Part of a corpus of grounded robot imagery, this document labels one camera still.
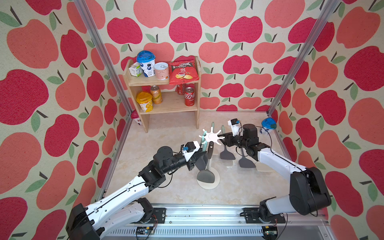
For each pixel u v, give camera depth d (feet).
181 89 3.21
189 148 1.75
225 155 3.14
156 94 2.97
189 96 2.90
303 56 2.83
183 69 2.56
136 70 2.56
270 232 2.35
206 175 2.53
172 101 3.24
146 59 2.44
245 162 2.98
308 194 1.41
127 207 1.93
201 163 2.52
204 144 1.85
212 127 3.73
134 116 3.36
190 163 1.90
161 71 2.46
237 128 2.53
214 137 1.88
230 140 2.51
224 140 2.63
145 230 2.35
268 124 3.32
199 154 2.12
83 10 2.31
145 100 2.81
